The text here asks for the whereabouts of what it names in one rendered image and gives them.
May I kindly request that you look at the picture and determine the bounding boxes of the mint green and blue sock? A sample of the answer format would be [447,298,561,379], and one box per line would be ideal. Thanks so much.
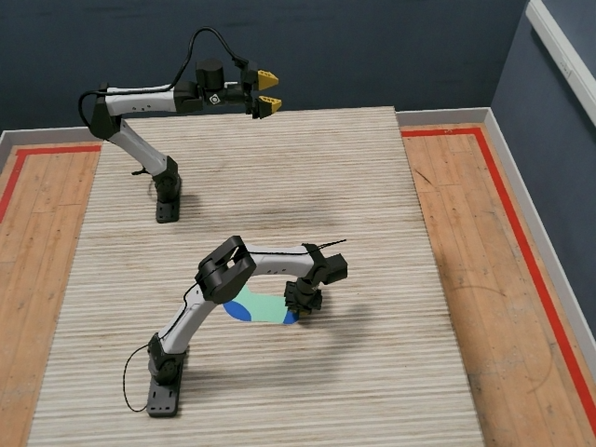
[223,284,299,324]

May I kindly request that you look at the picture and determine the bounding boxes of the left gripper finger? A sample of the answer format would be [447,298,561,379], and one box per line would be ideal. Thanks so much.
[261,96,281,115]
[258,71,278,90]

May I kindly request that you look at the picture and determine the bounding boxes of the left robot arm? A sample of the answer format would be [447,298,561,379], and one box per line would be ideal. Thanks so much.
[89,58,258,222]

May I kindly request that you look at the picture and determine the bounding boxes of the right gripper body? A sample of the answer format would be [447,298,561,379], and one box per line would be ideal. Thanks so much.
[283,281,322,315]

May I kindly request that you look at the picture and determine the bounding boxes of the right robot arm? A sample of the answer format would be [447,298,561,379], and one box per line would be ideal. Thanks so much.
[146,236,348,414]

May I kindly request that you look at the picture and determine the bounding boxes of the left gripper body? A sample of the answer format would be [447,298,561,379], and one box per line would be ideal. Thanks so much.
[227,74,272,119]

